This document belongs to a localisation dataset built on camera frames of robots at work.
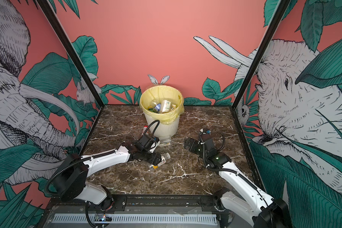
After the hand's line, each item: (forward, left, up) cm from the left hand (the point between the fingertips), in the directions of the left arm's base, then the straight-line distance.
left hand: (157, 156), depth 86 cm
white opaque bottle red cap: (+23, +11, -4) cm, 26 cm away
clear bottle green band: (+10, -5, -1) cm, 11 cm away
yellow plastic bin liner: (+37, +2, +17) cm, 41 cm away
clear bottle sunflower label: (+26, -6, +17) cm, 31 cm away
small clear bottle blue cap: (+30, 0, +12) cm, 32 cm away
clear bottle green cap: (+29, -11, +13) cm, 33 cm away
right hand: (+4, -19, +11) cm, 22 cm away
